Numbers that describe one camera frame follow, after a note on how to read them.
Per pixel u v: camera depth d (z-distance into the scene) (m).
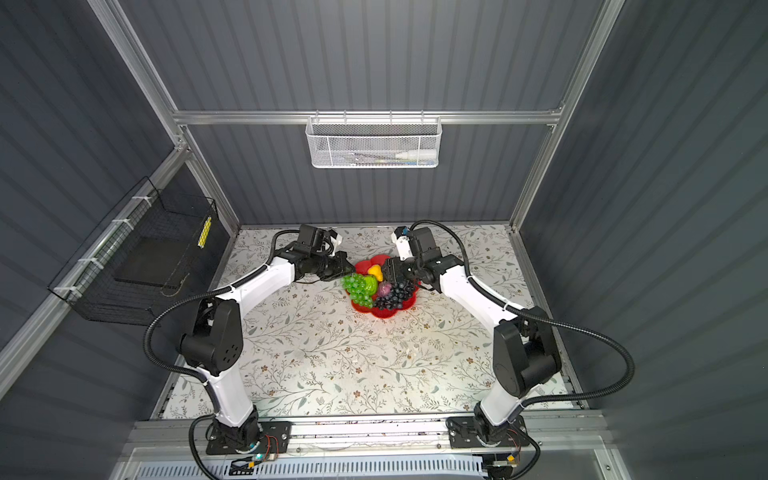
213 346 0.49
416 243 0.68
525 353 0.45
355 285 0.92
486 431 0.65
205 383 0.53
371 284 0.96
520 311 0.48
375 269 1.01
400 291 0.94
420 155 0.87
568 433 0.76
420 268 0.66
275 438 0.72
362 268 1.04
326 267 0.80
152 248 0.75
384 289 0.96
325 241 0.83
